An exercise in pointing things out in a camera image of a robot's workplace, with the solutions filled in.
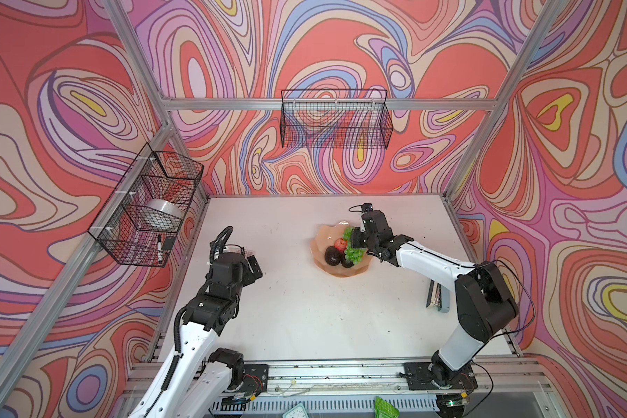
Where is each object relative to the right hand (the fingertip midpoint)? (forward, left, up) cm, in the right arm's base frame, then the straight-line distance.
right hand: (355, 237), depth 92 cm
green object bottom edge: (-50, -2, -11) cm, 51 cm away
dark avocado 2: (-7, +3, -6) cm, 10 cm away
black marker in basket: (-13, +58, +16) cm, 62 cm away
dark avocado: (-5, +9, -4) cm, 11 cm away
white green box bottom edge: (-49, +21, -8) cm, 54 cm away
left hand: (-14, +36, +8) cm, 40 cm away
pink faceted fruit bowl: (+8, +11, -9) cm, 16 cm away
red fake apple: (+1, +5, -6) cm, 8 cm away
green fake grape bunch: (-7, +2, 0) cm, 7 cm away
